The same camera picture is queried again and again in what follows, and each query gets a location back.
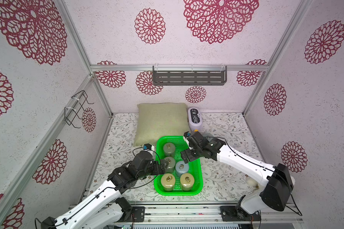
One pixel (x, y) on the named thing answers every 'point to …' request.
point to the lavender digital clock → (195, 117)
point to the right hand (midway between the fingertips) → (186, 152)
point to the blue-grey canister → (181, 168)
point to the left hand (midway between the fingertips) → (161, 165)
